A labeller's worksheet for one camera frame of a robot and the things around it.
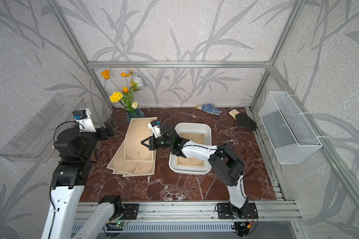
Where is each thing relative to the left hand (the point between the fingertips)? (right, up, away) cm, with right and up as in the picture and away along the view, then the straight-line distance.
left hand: (103, 118), depth 63 cm
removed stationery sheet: (-7, -27, +29) cm, 40 cm away
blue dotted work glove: (+53, +9, +57) cm, 78 cm away
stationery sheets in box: (+38, -27, +28) cm, 55 cm away
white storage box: (+44, -10, +42) cm, 62 cm away
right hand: (+11, -13, +15) cm, 23 cm away
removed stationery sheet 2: (+10, -30, +26) cm, 41 cm away
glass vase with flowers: (-3, +14, +28) cm, 32 cm away
